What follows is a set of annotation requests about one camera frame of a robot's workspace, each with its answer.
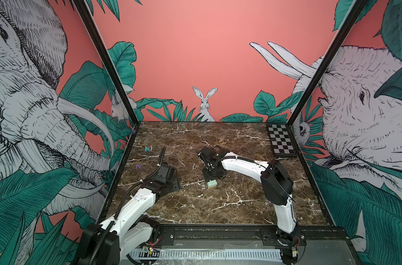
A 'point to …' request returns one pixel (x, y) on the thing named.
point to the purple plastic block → (138, 165)
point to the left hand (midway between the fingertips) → (175, 180)
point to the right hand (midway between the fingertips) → (206, 176)
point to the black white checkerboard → (281, 141)
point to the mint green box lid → (212, 183)
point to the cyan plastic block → (146, 149)
